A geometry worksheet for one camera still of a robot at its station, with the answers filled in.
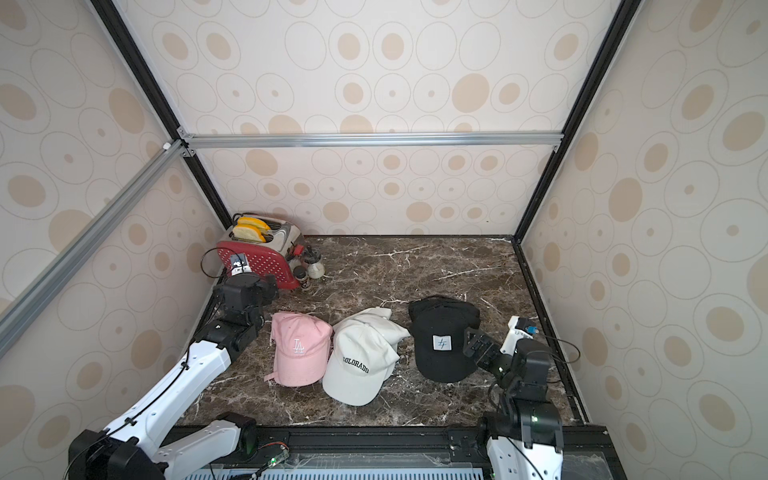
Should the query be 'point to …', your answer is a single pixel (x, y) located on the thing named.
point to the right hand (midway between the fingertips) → (479, 337)
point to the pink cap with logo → (300, 345)
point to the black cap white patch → (438, 324)
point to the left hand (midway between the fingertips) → (254, 274)
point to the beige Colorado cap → (355, 383)
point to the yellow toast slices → (250, 229)
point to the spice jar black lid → (299, 272)
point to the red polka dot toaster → (271, 246)
